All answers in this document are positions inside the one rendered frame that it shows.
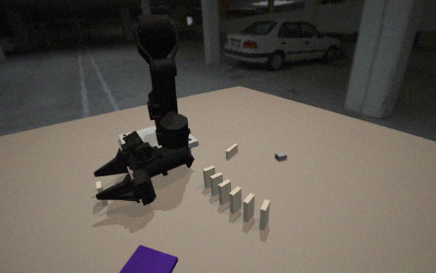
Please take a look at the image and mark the beige domino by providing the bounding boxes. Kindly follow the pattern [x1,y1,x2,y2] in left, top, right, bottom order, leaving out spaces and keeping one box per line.
[259,199,270,231]
[230,187,242,214]
[210,173,223,196]
[203,166,215,189]
[243,194,255,223]
[218,179,231,206]
[96,181,108,206]
[226,144,237,159]

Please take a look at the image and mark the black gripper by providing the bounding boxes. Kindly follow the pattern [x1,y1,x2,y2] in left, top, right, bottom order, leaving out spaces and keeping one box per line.
[94,144,171,206]

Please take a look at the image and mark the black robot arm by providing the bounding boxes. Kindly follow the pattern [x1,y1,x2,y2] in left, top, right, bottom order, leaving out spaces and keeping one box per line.
[122,14,195,170]

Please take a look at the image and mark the purple flat rectangular block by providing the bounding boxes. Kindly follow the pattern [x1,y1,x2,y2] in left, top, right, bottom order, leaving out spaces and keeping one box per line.
[119,245,178,273]

